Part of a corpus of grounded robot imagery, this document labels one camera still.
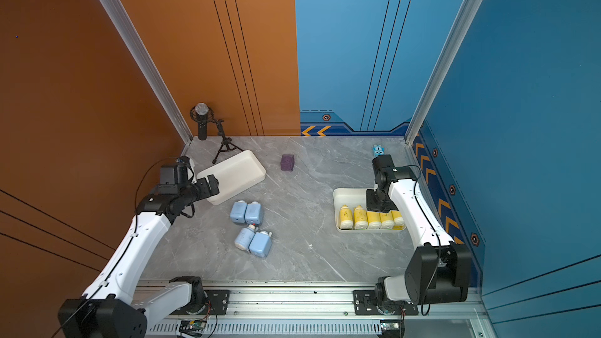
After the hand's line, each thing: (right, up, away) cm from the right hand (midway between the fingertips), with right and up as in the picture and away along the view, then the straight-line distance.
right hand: (376, 206), depth 82 cm
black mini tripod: (-63, +24, +27) cm, 73 cm away
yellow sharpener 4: (+4, -5, +2) cm, 7 cm away
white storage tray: (-58, +10, +23) cm, 63 cm away
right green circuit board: (0, -34, -12) cm, 36 cm away
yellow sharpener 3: (0, -5, +1) cm, 5 cm away
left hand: (-60, +9, 0) cm, 61 cm away
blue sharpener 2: (-45, -4, +3) cm, 45 cm away
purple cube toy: (-34, +15, +23) cm, 44 cm away
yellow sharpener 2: (-6, -5, +1) cm, 7 cm away
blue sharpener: (-51, -3, +5) cm, 51 cm away
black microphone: (-69, +36, +15) cm, 79 cm away
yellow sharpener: (-11, -4, +2) cm, 12 cm away
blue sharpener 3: (-46, -10, -3) cm, 47 cm away
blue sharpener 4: (-41, -12, -3) cm, 42 cm away
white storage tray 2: (-6, 0, +15) cm, 16 cm away
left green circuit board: (-60, -35, -10) cm, 70 cm away
